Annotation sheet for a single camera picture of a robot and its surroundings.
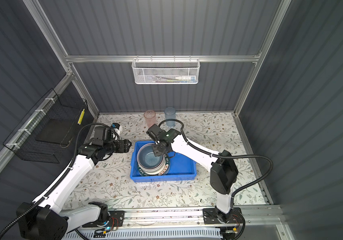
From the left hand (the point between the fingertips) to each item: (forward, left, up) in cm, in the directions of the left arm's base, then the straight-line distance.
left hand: (125, 143), depth 81 cm
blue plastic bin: (-8, -31, -15) cm, 35 cm away
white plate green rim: (-12, -17, -12) cm, 24 cm away
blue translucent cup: (+31, -26, -9) cm, 42 cm away
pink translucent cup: (+28, -11, -8) cm, 32 cm away
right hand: (-3, -19, -5) cm, 20 cm away
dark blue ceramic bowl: (-4, -11, -11) cm, 16 cm away
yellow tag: (+14, +25, +8) cm, 29 cm away
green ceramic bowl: (-8, -14, -11) cm, 19 cm away
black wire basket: (+15, +36, +15) cm, 42 cm away
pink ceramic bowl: (-7, -11, -10) cm, 17 cm away
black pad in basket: (+1, +31, +11) cm, 33 cm away
